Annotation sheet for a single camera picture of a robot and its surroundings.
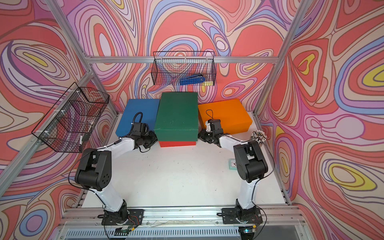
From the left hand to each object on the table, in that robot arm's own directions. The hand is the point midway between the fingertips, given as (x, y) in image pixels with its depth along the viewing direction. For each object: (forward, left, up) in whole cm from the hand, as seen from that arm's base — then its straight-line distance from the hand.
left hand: (161, 138), depth 96 cm
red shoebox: (-2, -1, -4) cm, 4 cm away
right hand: (0, -23, 0) cm, 23 cm away
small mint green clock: (-16, -45, -5) cm, 48 cm away
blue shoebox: (+30, +14, -1) cm, 33 cm away
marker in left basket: (-17, +34, +18) cm, 42 cm away
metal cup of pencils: (-6, -58, +11) cm, 60 cm away
